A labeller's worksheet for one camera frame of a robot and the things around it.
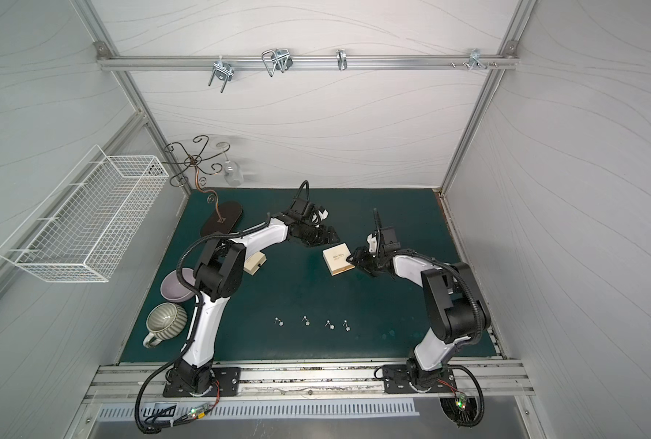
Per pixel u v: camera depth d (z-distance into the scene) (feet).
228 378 2.42
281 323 2.76
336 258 3.14
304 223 2.83
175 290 2.87
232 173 3.29
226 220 3.53
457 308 1.55
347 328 2.73
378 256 2.49
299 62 2.57
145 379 2.18
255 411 2.30
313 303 3.00
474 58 2.51
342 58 2.56
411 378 2.18
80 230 2.23
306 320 2.76
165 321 2.76
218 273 1.88
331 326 2.75
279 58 2.52
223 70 2.57
